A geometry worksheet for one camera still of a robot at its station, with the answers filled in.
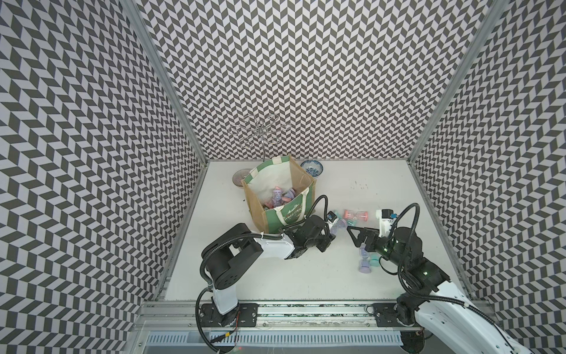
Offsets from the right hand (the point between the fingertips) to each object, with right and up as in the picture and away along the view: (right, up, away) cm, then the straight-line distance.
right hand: (355, 233), depth 77 cm
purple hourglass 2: (+5, -13, +6) cm, 15 cm away
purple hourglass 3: (-29, +13, +18) cm, 36 cm away
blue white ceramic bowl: (-12, +25, +35) cm, 45 cm away
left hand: (-7, -4, +11) cm, 14 cm away
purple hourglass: (-2, +1, +12) cm, 12 cm away
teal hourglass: (-2, +3, +17) cm, 18 cm away
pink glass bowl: (-48, +21, +28) cm, 60 cm away
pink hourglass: (+8, +3, +20) cm, 22 cm away
